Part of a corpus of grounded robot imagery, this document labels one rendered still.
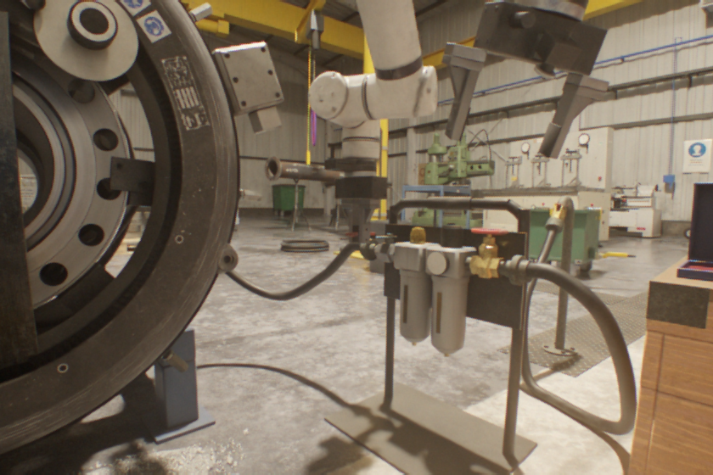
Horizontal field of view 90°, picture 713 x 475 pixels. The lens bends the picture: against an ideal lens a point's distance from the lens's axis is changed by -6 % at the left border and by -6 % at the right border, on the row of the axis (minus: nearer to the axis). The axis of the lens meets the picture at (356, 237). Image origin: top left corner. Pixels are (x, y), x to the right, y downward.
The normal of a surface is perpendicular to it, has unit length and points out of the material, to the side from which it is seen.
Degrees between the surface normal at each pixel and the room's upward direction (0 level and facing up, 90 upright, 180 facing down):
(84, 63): 90
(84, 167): 90
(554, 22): 113
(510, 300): 90
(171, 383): 90
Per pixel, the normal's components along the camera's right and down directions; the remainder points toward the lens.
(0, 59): 0.67, 0.07
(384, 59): -0.40, 0.74
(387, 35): -0.20, 0.75
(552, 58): 0.02, 0.77
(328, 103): -0.45, 0.22
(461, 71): 0.09, 0.47
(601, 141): -0.90, 0.02
